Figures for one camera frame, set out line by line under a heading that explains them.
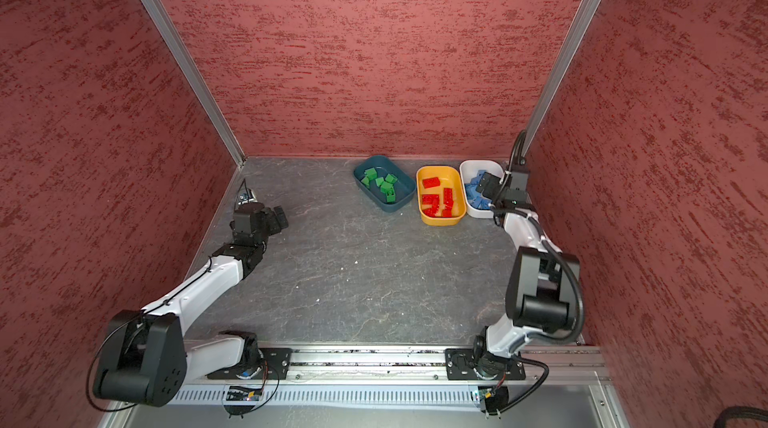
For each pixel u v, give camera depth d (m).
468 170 1.14
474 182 1.10
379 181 1.11
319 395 0.77
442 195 1.10
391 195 1.06
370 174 1.13
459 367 0.74
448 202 1.06
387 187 1.10
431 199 1.06
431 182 1.13
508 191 0.71
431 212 1.03
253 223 0.65
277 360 0.74
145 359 0.41
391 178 1.13
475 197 1.05
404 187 1.11
